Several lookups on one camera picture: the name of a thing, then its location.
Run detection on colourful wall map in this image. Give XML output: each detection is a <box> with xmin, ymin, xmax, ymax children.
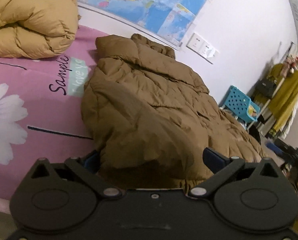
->
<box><xmin>46</xmin><ymin>0</ymin><xmax>221</xmax><ymax>48</ymax></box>

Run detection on blue perforated plastic basket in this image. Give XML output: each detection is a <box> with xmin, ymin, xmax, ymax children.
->
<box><xmin>220</xmin><ymin>85</ymin><xmax>261</xmax><ymax>123</ymax></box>

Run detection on black handbag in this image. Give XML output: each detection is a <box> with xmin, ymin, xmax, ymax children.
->
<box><xmin>257</xmin><ymin>79</ymin><xmax>277</xmax><ymax>98</ymax></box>

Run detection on tan folded quilt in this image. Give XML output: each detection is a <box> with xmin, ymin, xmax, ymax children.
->
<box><xmin>0</xmin><ymin>0</ymin><xmax>80</xmax><ymax>59</ymax></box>

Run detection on brown down jacket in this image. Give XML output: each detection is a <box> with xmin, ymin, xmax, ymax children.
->
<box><xmin>80</xmin><ymin>33</ymin><xmax>270</xmax><ymax>190</ymax></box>

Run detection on pink printed bed sheet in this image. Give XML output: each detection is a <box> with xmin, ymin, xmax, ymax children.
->
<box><xmin>0</xmin><ymin>24</ymin><xmax>110</xmax><ymax>207</ymax></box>

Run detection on yellow-green hanging garment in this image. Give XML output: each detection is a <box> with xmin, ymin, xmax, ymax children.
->
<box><xmin>266</xmin><ymin>64</ymin><xmax>298</xmax><ymax>133</ymax></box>

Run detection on white coat rack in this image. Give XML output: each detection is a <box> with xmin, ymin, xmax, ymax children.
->
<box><xmin>248</xmin><ymin>41</ymin><xmax>298</xmax><ymax>130</ymax></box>

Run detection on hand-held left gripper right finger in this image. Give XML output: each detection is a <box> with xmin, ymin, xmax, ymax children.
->
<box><xmin>188</xmin><ymin>147</ymin><xmax>282</xmax><ymax>200</ymax></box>

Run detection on white wall socket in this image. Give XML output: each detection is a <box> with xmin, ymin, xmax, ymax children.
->
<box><xmin>201</xmin><ymin>42</ymin><xmax>215</xmax><ymax>56</ymax></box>
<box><xmin>186</xmin><ymin>32</ymin><xmax>205</xmax><ymax>50</ymax></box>

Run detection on plush toy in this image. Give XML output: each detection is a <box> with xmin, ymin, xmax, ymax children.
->
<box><xmin>283</xmin><ymin>54</ymin><xmax>298</xmax><ymax>75</ymax></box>

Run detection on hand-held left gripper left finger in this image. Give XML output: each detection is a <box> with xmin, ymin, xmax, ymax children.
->
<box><xmin>30</xmin><ymin>150</ymin><xmax>125</xmax><ymax>200</ymax></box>

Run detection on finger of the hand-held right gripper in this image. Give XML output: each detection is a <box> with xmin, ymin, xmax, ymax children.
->
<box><xmin>266</xmin><ymin>138</ymin><xmax>298</xmax><ymax>158</ymax></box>

